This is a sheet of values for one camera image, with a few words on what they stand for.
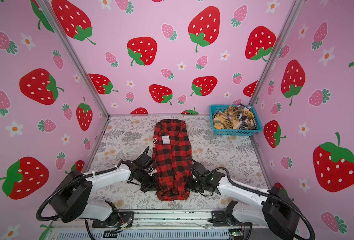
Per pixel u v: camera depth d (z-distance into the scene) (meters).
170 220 0.75
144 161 0.72
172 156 0.95
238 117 1.07
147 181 0.74
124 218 0.75
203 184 0.62
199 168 0.64
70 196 0.43
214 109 1.16
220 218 0.74
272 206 0.41
